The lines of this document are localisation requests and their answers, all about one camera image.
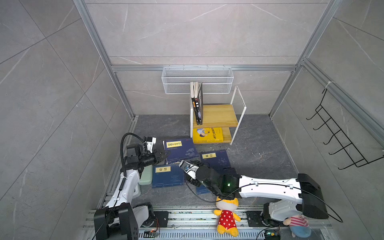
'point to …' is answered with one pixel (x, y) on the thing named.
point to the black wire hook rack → (336, 139)
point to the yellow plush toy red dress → (226, 222)
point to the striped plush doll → (299, 226)
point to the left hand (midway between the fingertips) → (169, 150)
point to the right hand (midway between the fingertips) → (189, 164)
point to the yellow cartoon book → (209, 134)
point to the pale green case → (146, 177)
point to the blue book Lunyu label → (166, 175)
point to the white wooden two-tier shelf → (218, 120)
